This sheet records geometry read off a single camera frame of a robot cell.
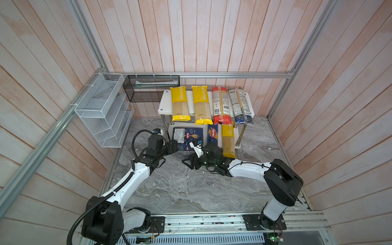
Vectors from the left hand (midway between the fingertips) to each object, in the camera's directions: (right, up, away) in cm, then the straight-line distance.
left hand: (171, 146), depth 85 cm
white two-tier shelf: (-2, +20, -7) cm, 21 cm away
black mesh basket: (-19, +38, +19) cm, 47 cm away
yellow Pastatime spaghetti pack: (+35, +3, +11) cm, 37 cm away
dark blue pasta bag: (+7, +6, +8) cm, 12 cm away
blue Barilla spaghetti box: (+25, +7, +13) cm, 29 cm away
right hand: (+8, -7, -2) cm, 11 cm away
